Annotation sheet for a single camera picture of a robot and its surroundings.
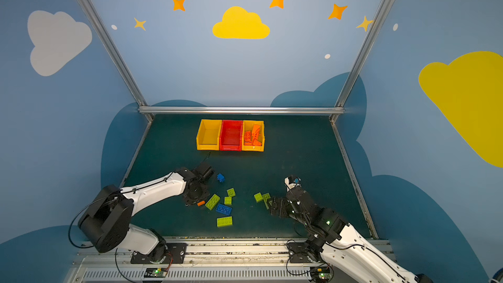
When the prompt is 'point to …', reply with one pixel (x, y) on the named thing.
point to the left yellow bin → (209, 134)
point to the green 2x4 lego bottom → (224, 221)
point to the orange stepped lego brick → (257, 143)
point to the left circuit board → (155, 272)
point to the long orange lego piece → (247, 138)
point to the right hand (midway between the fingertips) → (278, 199)
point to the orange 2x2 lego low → (201, 203)
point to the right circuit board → (320, 274)
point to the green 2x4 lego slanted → (212, 202)
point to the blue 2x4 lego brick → (224, 209)
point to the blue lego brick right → (221, 177)
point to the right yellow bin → (247, 125)
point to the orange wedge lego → (256, 131)
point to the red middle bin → (230, 135)
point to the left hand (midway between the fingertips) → (206, 199)
